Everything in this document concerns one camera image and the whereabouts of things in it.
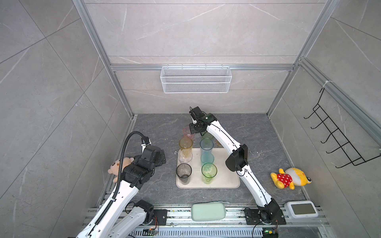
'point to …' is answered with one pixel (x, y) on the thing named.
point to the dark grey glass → (183, 171)
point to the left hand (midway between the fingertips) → (154, 152)
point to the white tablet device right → (301, 209)
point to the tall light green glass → (209, 170)
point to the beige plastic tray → (225, 178)
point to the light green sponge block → (208, 211)
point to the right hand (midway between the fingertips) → (195, 128)
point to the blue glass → (206, 146)
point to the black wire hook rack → (332, 134)
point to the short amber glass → (218, 143)
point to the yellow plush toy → (292, 176)
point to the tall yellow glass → (185, 144)
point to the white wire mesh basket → (195, 80)
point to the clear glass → (185, 154)
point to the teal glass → (206, 156)
